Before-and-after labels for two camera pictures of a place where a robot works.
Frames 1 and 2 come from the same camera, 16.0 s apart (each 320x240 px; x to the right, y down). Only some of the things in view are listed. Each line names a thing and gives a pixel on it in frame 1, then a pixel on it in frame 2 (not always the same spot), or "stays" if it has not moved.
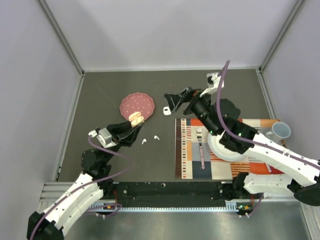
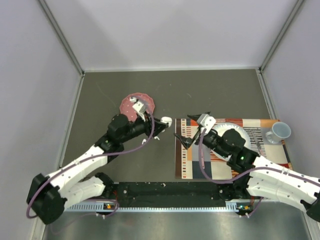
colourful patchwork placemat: [194, 160] stays
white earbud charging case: [166, 111] -> [167, 119]
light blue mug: [280, 130] stays
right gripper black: [174, 100] -> [187, 141]
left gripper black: [116, 129] -> [157, 129]
